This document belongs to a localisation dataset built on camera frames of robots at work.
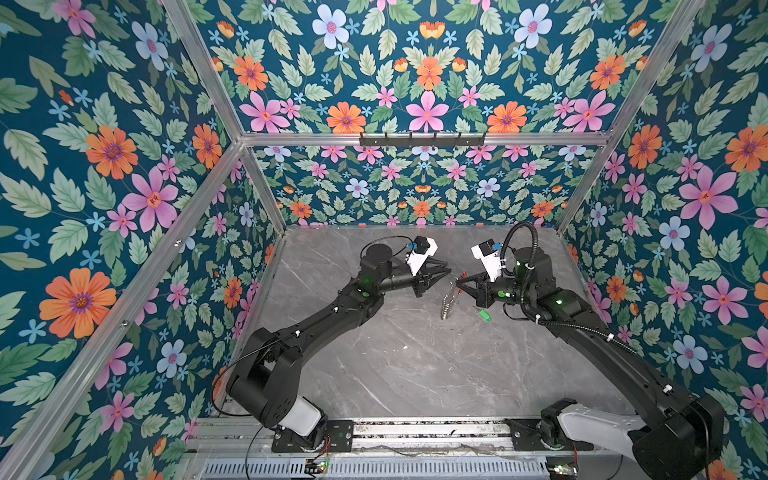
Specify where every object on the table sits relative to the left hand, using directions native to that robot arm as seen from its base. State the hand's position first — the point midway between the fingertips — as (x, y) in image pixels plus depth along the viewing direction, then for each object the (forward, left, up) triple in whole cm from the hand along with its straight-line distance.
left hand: (451, 262), depth 70 cm
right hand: (-2, -2, -5) cm, 6 cm away
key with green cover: (0, -15, -31) cm, 35 cm away
